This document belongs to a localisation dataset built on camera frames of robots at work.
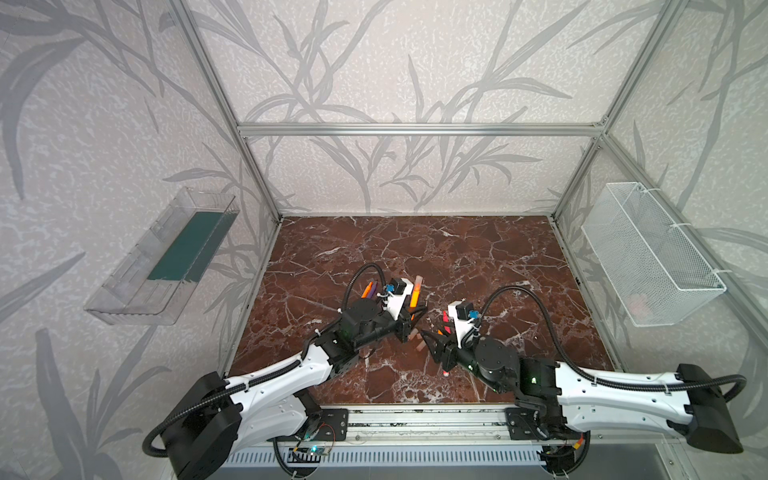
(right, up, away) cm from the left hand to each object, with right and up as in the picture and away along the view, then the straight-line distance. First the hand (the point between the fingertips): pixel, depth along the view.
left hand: (428, 302), depth 73 cm
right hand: (0, -4, -3) cm, 5 cm away
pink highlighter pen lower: (+6, -22, +8) cm, 24 cm away
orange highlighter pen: (-3, +3, -4) cm, 6 cm away
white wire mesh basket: (+47, +8, -12) cm, 49 cm away
